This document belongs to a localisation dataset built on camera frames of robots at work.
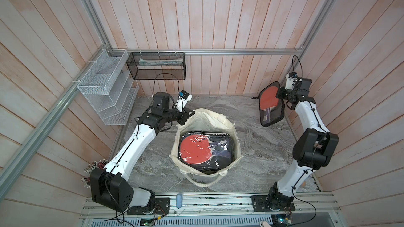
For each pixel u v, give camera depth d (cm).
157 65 103
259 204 73
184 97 64
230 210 73
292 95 69
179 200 73
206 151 76
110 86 70
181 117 67
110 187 39
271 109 92
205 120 81
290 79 80
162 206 74
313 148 50
